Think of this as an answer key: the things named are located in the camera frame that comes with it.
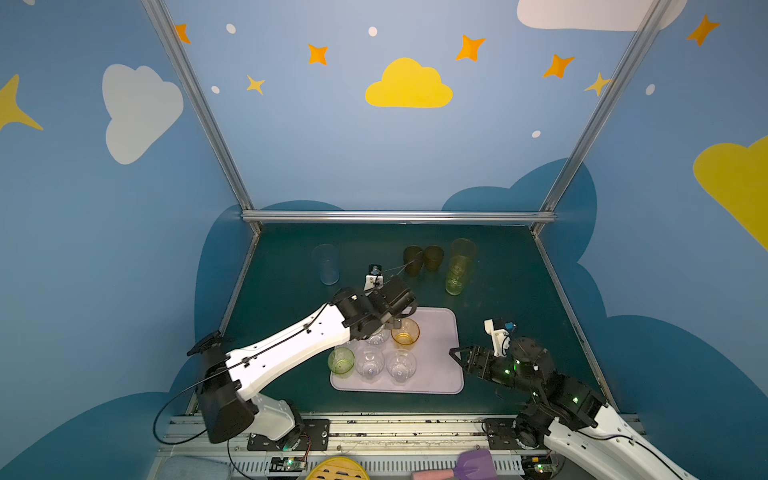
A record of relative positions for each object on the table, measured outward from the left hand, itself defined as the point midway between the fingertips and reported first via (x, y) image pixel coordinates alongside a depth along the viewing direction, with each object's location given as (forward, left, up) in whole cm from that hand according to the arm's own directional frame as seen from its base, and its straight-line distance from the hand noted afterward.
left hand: (382, 312), depth 76 cm
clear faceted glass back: (+1, 0, -18) cm, 18 cm away
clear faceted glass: (-7, +3, -18) cm, 19 cm away
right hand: (-9, -20, -4) cm, 22 cm away
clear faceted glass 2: (-7, -6, -18) cm, 21 cm away
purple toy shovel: (-31, -22, -19) cm, 42 cm away
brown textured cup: (+29, -10, -13) cm, 33 cm away
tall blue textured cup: (+25, +20, -9) cm, 33 cm away
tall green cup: (+24, -26, -15) cm, 39 cm away
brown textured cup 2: (+31, -18, -15) cm, 39 cm away
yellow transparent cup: (+1, -7, -18) cm, 19 cm away
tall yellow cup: (+28, -27, -6) cm, 39 cm away
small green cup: (-7, +12, -18) cm, 23 cm away
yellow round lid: (-32, +10, -16) cm, 37 cm away
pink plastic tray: (-9, -16, -19) cm, 26 cm away
